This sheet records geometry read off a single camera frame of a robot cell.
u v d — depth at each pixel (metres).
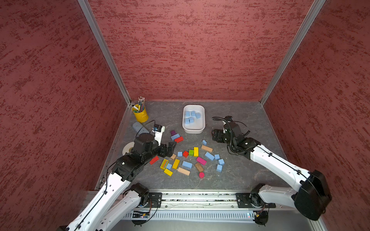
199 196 0.77
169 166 0.85
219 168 0.83
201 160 0.89
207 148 0.93
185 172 0.83
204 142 0.94
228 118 0.71
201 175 0.82
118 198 0.46
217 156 0.90
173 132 1.00
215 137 0.74
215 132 0.74
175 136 0.98
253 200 0.66
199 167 0.85
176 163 0.85
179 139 0.97
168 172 0.83
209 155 0.90
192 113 1.11
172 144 0.63
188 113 1.12
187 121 1.05
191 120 1.07
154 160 0.87
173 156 0.87
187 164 0.85
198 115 1.11
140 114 1.00
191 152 0.90
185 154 0.89
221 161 0.85
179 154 0.90
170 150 0.63
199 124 1.06
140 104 1.00
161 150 0.62
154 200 0.72
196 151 0.91
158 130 0.60
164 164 0.85
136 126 1.02
